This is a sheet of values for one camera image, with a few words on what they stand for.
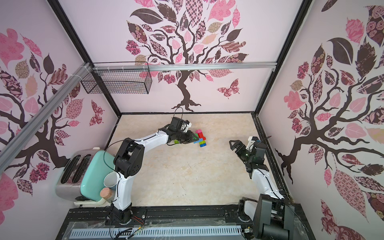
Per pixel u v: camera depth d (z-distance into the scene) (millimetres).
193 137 897
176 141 837
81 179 685
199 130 974
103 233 697
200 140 939
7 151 495
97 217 745
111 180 774
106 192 714
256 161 661
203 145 948
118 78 945
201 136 955
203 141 963
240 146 759
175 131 793
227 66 1937
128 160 548
